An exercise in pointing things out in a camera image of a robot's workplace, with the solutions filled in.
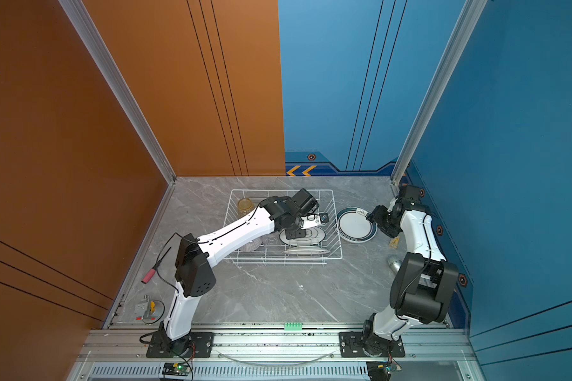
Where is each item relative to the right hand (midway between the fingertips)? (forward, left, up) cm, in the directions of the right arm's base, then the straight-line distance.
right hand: (373, 220), depth 88 cm
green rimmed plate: (+9, +4, -11) cm, 15 cm away
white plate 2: (-8, +25, -8) cm, 28 cm away
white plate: (-3, +22, -5) cm, 23 cm away
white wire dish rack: (-4, +19, -9) cm, 21 cm away
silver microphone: (-12, -7, -9) cm, 17 cm away
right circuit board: (-45, +4, -15) cm, 47 cm away
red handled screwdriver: (-15, +84, -11) cm, 86 cm away
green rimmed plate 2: (+6, +5, -12) cm, 14 cm away
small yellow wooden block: (-2, -11, -12) cm, 17 cm away
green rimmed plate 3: (0, +3, -11) cm, 12 cm away
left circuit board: (-44, +64, -13) cm, 79 cm away
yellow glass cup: (+11, +51, -4) cm, 52 cm away
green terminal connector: (-33, +30, -13) cm, 47 cm away
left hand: (-2, +27, +3) cm, 28 cm away
